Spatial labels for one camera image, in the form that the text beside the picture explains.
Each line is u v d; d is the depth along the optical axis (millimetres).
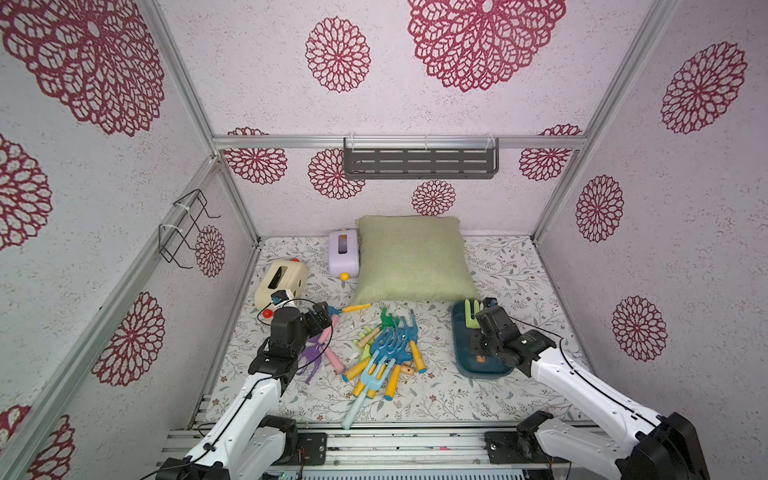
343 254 1030
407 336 897
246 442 443
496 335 624
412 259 975
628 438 410
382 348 873
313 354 897
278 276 982
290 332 626
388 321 968
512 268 1126
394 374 814
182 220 771
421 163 996
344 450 754
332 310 996
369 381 815
